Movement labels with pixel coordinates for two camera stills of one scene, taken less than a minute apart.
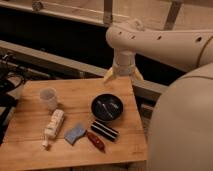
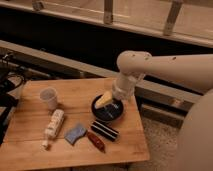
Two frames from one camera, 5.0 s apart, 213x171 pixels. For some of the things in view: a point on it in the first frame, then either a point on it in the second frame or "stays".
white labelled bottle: (54, 126) stays
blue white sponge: (73, 135) stays
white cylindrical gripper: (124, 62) to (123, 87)
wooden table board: (77, 122) stays
